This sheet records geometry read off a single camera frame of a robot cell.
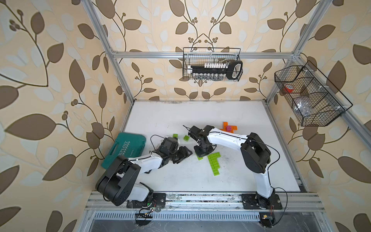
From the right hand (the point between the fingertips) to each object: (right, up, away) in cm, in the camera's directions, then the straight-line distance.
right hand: (201, 155), depth 89 cm
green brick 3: (+8, -1, 0) cm, 8 cm away
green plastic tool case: (-46, +6, +2) cm, 46 cm away
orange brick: (+18, +18, +16) cm, 30 cm away
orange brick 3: (+16, +15, +10) cm, 24 cm away
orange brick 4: (+23, +13, +13) cm, 29 cm away
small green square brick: (-9, +10, +7) cm, 15 cm away
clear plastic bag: (+51, +30, -17) cm, 62 cm away
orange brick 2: (+25, +16, +13) cm, 32 cm away
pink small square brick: (+20, +15, +10) cm, 27 cm away
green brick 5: (+9, -5, -4) cm, 11 cm away
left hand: (-8, +2, -2) cm, 8 cm away
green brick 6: (+8, -9, -5) cm, 13 cm away
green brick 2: (-1, -2, 0) cm, 2 cm away
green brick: (-17, +11, +10) cm, 23 cm away
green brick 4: (+6, -4, -3) cm, 8 cm away
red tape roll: (+49, +40, -9) cm, 64 cm away
